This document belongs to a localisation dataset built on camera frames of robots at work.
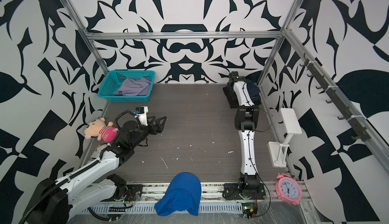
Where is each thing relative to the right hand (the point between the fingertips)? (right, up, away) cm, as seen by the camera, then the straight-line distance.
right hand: (244, 93), depth 106 cm
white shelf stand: (+9, -31, -26) cm, 42 cm away
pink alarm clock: (+11, -47, -32) cm, 58 cm away
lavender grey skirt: (-77, +4, 0) cm, 77 cm away
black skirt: (-10, -4, -7) cm, 13 cm away
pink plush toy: (-88, -21, -17) cm, 92 cm away
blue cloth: (-39, -47, -36) cm, 71 cm away
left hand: (-51, -12, -27) cm, 59 cm away
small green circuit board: (-9, -55, -35) cm, 66 cm away
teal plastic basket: (-95, +11, +10) cm, 96 cm away
